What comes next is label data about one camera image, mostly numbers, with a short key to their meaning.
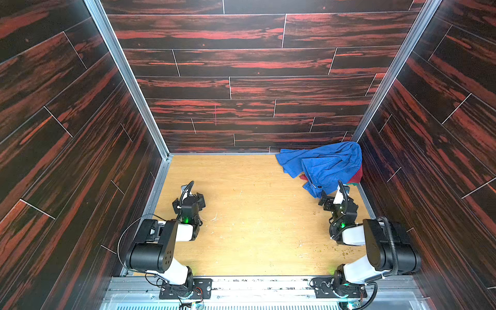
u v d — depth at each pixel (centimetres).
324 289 73
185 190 70
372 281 64
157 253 46
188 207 72
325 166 104
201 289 73
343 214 69
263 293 74
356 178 107
